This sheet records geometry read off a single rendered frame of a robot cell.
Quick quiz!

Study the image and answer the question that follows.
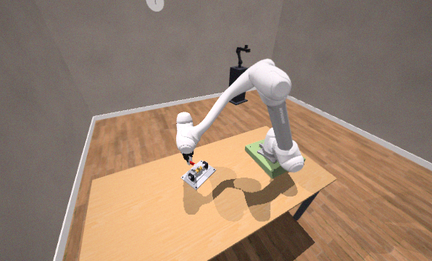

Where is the brass ball valve with red lever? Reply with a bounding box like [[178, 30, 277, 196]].
[[186, 161, 210, 184]]

